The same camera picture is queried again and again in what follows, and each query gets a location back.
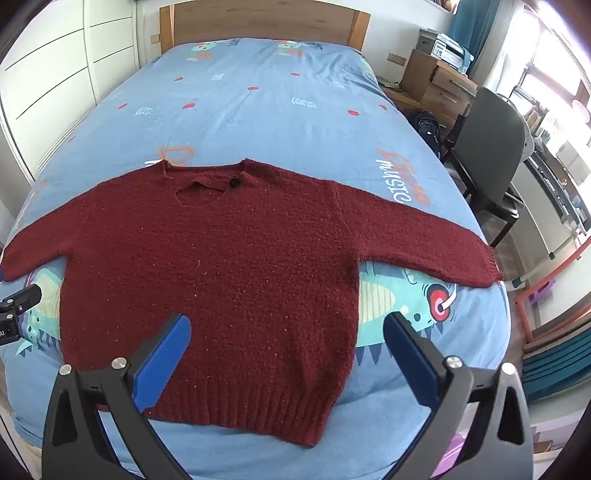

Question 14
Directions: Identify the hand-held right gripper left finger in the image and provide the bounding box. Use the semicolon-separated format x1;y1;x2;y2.
41;314;192;480

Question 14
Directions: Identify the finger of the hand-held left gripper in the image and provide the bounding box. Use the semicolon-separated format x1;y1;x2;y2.
0;285;42;319

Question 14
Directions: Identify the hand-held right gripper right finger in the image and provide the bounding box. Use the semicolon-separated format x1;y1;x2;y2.
383;311;534;480

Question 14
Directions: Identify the dark red knit sweater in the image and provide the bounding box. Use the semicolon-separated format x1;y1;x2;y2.
0;158;504;448

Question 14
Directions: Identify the teal slatted panel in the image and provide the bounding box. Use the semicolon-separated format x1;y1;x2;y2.
524;318;591;403

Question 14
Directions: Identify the dark blue backpack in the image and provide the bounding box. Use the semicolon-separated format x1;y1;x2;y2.
409;111;448;158

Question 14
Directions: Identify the grey chair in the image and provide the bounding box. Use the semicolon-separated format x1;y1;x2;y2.
443;88;529;247

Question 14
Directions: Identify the white wardrobe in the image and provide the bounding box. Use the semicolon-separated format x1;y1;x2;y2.
0;0;139;185

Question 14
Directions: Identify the blue printed bed sheet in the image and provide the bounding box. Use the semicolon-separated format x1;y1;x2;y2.
0;37;511;480

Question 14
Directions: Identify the wooden drawer cabinet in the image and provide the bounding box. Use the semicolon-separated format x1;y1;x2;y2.
399;48;478;123

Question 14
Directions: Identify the grey printer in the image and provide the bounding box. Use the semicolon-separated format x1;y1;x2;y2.
416;28;474;70

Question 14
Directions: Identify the teal curtain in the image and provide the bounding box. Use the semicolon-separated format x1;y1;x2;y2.
450;0;502;77

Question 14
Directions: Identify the wooden headboard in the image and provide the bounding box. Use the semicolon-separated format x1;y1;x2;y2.
159;4;371;54

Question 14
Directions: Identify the orange frame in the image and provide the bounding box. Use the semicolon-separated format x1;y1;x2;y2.
515;268;579;334

